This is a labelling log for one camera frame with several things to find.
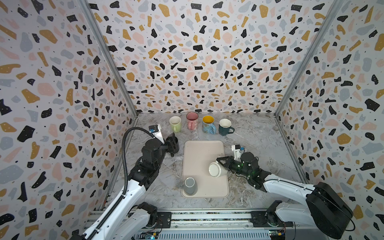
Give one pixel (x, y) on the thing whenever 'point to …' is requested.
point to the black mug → (175, 140)
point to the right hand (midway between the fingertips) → (214, 158)
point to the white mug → (217, 170)
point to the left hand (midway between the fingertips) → (168, 132)
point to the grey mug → (190, 186)
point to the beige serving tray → (197, 157)
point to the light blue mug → (208, 126)
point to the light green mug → (175, 123)
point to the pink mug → (192, 118)
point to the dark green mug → (224, 128)
